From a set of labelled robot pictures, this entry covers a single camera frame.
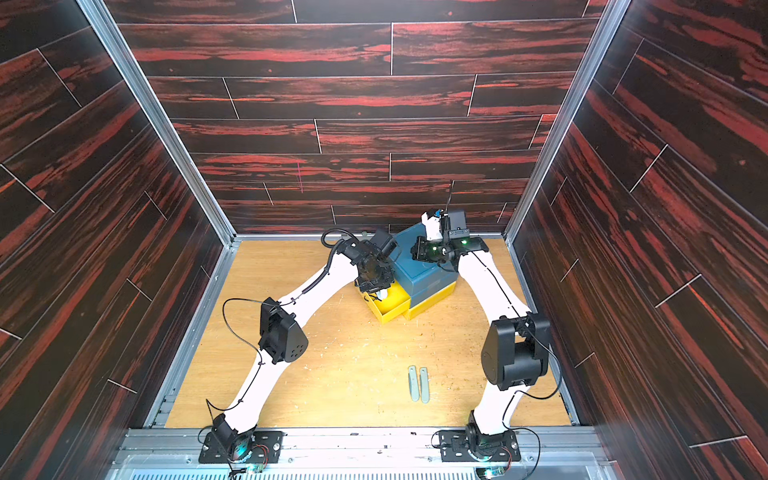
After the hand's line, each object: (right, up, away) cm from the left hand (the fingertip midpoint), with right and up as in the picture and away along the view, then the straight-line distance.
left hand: (393, 287), depth 91 cm
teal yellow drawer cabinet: (+7, +1, -10) cm, 12 cm away
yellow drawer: (+1, -5, 0) cm, 5 cm away
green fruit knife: (+6, -27, -7) cm, 28 cm away
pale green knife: (-3, -2, -1) cm, 4 cm away
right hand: (+8, +12, -2) cm, 14 cm away
